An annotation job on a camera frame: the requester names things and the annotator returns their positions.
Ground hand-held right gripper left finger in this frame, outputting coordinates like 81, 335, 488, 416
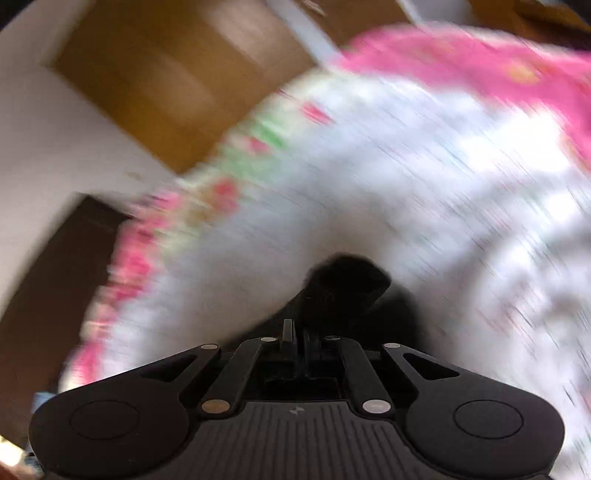
139, 318, 296, 415

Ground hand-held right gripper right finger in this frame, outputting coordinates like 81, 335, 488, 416
302, 328, 462, 416

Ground black pants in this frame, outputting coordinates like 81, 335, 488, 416
284, 253, 423, 370

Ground white floral bed sheet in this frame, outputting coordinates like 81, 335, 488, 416
69, 69, 591, 462

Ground dark wooden headboard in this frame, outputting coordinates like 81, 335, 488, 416
0, 194, 134, 453

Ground brown wooden wardrobe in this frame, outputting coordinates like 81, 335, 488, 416
46, 0, 324, 175

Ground pink cartoon quilt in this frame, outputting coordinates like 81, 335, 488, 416
65, 21, 591, 388

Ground wooden side desk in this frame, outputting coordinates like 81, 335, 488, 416
462, 0, 591, 33

